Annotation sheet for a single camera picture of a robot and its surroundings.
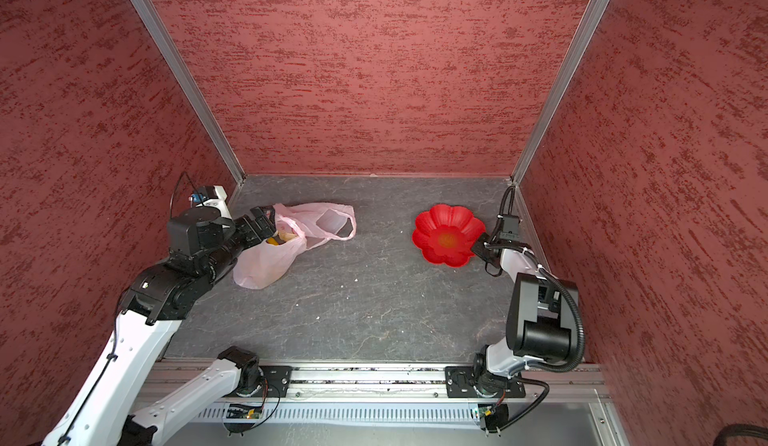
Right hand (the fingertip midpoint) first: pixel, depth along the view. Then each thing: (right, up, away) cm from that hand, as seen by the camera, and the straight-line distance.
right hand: (474, 250), depth 94 cm
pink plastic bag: (-50, +9, -10) cm, 51 cm away
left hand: (-57, +11, -28) cm, 64 cm away
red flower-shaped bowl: (-7, +4, +10) cm, 13 cm away
